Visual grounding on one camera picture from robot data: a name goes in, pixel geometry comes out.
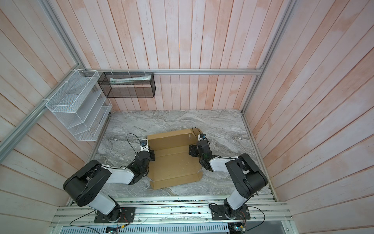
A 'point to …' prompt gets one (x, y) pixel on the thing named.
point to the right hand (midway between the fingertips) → (193, 145)
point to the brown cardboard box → (173, 164)
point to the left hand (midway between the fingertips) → (150, 148)
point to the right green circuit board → (237, 227)
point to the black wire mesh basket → (127, 84)
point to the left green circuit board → (111, 230)
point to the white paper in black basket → (114, 81)
